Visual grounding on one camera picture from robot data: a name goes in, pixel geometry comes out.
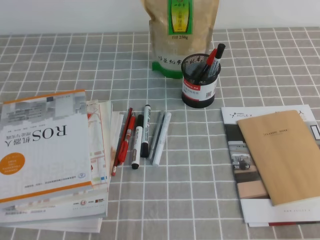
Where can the black cap marker grey label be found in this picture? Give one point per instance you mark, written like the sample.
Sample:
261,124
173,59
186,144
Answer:
216,62

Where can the thin grey pen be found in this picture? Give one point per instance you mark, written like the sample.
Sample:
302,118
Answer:
156,135

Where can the white silver pen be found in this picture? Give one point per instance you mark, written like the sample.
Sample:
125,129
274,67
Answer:
162,139

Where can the black white marker pen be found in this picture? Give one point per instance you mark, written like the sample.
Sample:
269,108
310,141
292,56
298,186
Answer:
145,133

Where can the red gel pen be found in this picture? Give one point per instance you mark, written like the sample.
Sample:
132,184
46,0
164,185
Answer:
125,144

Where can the black mesh pen holder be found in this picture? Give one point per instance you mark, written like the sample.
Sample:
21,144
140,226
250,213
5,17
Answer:
197,94

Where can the red cap marker in holder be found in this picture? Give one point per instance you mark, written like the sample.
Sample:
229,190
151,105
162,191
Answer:
211,59

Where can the white marker black caps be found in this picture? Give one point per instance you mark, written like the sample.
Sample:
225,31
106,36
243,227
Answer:
137,142

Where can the red wooden pencil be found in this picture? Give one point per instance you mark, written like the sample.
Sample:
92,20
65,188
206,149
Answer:
121,142

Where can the kraft paper tea bag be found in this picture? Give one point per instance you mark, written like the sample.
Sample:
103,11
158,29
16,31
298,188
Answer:
178,29

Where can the white ROS textbook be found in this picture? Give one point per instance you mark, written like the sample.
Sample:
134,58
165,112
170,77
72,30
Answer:
44,147

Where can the stack of booklets under book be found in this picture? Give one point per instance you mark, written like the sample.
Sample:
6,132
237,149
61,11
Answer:
82,211

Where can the Agile X brochure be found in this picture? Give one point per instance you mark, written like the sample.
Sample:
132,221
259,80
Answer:
255,202

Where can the tan classic note notebook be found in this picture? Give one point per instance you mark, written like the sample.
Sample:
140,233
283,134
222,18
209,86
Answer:
285,154

